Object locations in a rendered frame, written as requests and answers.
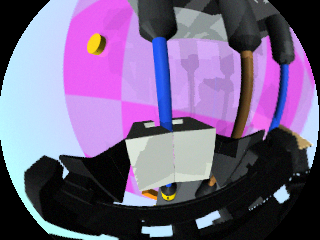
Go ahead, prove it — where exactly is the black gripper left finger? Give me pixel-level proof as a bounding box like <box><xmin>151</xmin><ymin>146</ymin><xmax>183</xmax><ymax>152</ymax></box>
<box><xmin>59</xmin><ymin>139</ymin><xmax>132</xmax><ymax>204</ymax></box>

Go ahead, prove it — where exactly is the yellow short cylinder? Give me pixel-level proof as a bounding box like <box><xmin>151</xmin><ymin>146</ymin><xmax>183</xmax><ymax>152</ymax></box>
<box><xmin>87</xmin><ymin>33</ymin><xmax>107</xmax><ymax>56</ymax></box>

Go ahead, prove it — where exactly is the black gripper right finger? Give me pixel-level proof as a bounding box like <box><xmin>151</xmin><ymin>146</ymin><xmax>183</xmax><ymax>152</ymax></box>
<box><xmin>211</xmin><ymin>128</ymin><xmax>265</xmax><ymax>188</ymax></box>

